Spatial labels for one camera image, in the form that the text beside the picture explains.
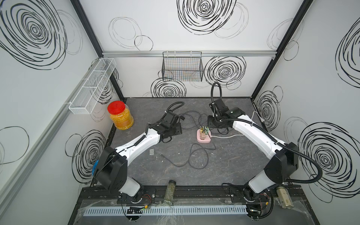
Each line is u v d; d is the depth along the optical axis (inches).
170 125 25.3
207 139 36.8
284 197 27.5
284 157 16.5
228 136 37.5
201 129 36.0
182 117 42.3
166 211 37.9
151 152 34.9
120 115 36.0
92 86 28.0
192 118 41.9
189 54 35.7
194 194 29.7
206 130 36.6
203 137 35.9
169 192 28.3
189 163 33.3
